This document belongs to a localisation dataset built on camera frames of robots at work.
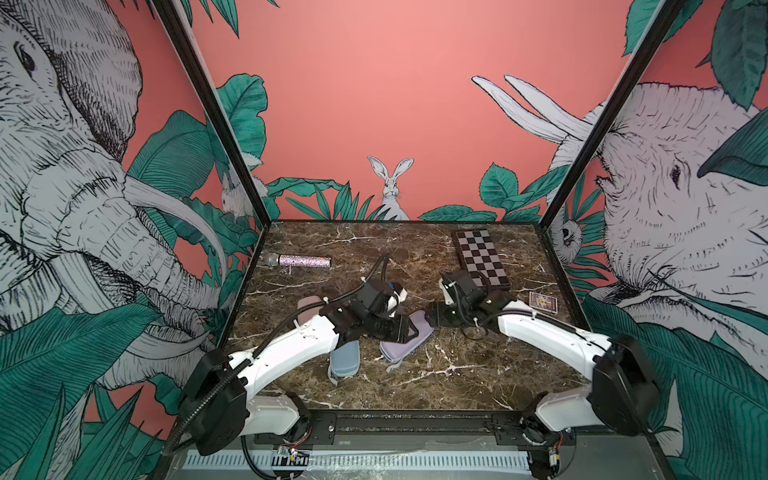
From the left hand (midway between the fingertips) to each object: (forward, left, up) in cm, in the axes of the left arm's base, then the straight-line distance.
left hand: (414, 330), depth 76 cm
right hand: (+7, -5, -4) cm, 10 cm away
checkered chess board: (+34, -27, -12) cm, 45 cm away
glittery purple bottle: (+33, +36, -11) cm, 50 cm away
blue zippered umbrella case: (-3, +19, -11) cm, 22 cm away
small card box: (+14, -44, -13) cm, 48 cm away
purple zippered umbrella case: (-1, +6, -11) cm, 12 cm away
